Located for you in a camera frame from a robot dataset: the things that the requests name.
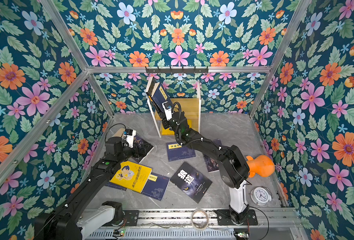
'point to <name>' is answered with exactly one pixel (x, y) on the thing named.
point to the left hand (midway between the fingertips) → (145, 140)
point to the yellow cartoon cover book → (131, 175)
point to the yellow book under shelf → (167, 132)
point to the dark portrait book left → (141, 149)
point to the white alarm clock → (260, 195)
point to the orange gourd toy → (262, 165)
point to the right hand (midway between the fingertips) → (165, 109)
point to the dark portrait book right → (212, 164)
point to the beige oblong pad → (119, 133)
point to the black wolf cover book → (191, 181)
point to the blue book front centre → (155, 186)
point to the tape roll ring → (198, 228)
